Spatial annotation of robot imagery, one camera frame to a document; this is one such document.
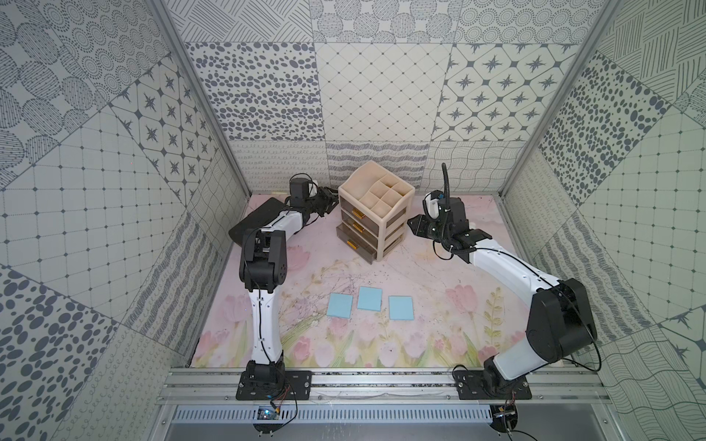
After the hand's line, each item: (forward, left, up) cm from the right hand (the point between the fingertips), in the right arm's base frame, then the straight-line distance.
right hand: (411, 224), depth 88 cm
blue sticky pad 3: (-20, +3, -19) cm, 28 cm away
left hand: (+15, +20, -1) cm, 25 cm away
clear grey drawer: (+1, +17, -4) cm, 18 cm away
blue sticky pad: (-20, +23, -17) cm, 36 cm away
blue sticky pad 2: (-18, +13, -18) cm, 29 cm away
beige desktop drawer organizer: (0, +13, +7) cm, 15 cm away
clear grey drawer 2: (0, +18, -11) cm, 21 cm away
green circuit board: (-49, +40, -19) cm, 67 cm away
